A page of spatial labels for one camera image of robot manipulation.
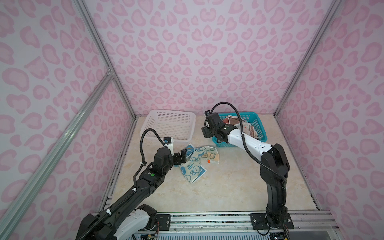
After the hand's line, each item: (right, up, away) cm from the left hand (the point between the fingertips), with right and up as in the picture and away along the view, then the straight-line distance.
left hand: (182, 148), depth 80 cm
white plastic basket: (-5, +14, +33) cm, 36 cm away
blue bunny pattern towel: (+5, -14, +9) cm, 18 cm away
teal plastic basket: (+50, +16, +24) cm, 57 cm away
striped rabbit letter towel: (+42, +11, +20) cm, 48 cm away
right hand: (+14, +12, +11) cm, 22 cm away
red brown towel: (+33, +17, +27) cm, 46 cm away
